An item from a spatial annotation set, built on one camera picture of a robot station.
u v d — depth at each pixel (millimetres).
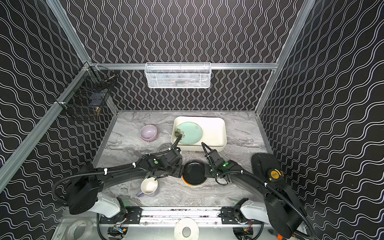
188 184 830
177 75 1259
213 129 1092
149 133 1006
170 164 641
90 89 976
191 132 1063
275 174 783
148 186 815
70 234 679
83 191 423
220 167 626
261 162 861
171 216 763
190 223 731
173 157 639
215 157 675
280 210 404
